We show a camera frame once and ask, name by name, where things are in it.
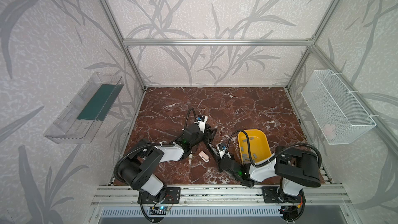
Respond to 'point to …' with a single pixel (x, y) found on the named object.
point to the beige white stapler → (190, 155)
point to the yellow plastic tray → (259, 145)
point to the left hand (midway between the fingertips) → (215, 125)
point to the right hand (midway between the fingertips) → (215, 150)
